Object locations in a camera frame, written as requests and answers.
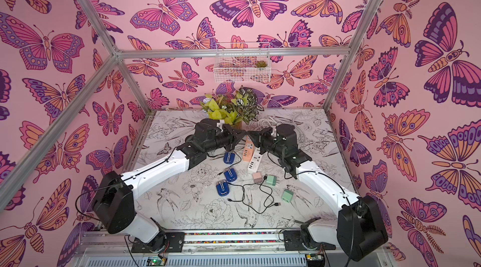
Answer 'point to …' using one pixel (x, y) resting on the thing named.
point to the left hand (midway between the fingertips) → (250, 130)
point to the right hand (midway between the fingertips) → (248, 129)
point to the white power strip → (255, 162)
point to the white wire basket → (242, 62)
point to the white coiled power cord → (263, 123)
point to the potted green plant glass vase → (241, 107)
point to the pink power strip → (248, 150)
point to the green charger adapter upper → (271, 180)
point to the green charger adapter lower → (287, 195)
